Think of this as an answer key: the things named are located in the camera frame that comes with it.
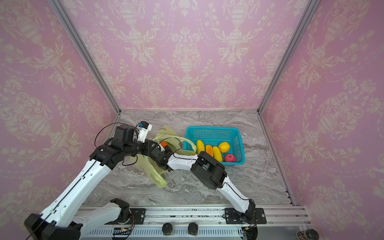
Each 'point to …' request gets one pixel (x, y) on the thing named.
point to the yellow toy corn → (200, 146)
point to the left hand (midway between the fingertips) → (157, 145)
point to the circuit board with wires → (123, 231)
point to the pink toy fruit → (230, 158)
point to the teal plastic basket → (188, 145)
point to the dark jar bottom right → (307, 234)
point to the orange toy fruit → (164, 144)
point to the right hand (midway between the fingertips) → (165, 149)
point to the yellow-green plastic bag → (174, 142)
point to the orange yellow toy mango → (209, 149)
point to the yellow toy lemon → (224, 147)
